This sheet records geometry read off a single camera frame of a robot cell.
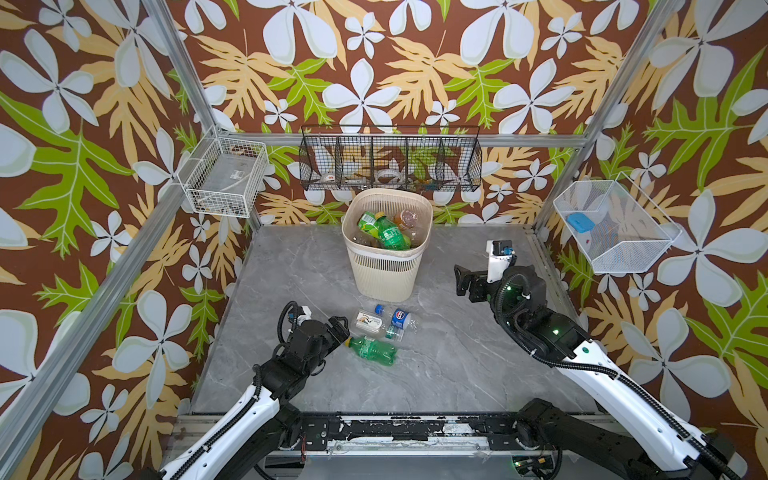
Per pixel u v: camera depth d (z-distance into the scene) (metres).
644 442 0.41
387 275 0.84
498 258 0.59
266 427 0.53
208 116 0.86
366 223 0.86
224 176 0.86
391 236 0.80
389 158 0.98
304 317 0.73
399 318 0.89
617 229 0.82
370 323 0.88
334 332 0.71
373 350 0.84
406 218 0.85
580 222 0.87
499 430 0.75
